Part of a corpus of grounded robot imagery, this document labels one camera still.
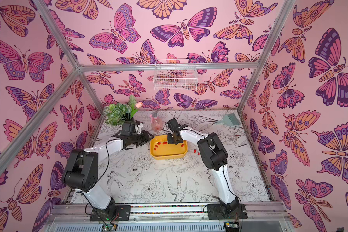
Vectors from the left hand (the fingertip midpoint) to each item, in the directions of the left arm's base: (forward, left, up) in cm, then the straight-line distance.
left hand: (154, 136), depth 93 cm
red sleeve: (-5, -27, -10) cm, 29 cm away
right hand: (+1, -8, -8) cm, 12 cm away
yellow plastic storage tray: (-4, -3, -10) cm, 11 cm away
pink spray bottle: (+17, +1, -7) cm, 18 cm away
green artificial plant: (+4, +21, +16) cm, 27 cm away
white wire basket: (+39, -13, +16) cm, 44 cm away
